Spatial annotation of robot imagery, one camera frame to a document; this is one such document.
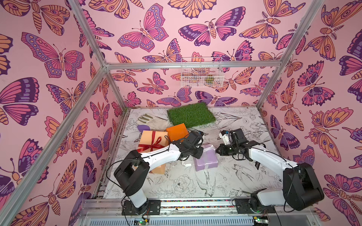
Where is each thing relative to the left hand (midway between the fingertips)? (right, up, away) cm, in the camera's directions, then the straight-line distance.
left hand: (202, 150), depth 86 cm
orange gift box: (-15, +10, +12) cm, 22 cm away
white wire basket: (+1, +51, +9) cm, 52 cm away
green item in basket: (+6, +46, +8) cm, 47 cm away
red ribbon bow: (-29, +4, -3) cm, 30 cm away
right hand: (+9, 0, +1) cm, 10 cm away
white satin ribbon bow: (-9, -9, +4) cm, 13 cm away
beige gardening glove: (-34, +16, +24) cm, 45 cm away
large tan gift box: (-31, +6, -1) cm, 32 cm away
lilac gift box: (+3, -5, -2) cm, 6 cm away
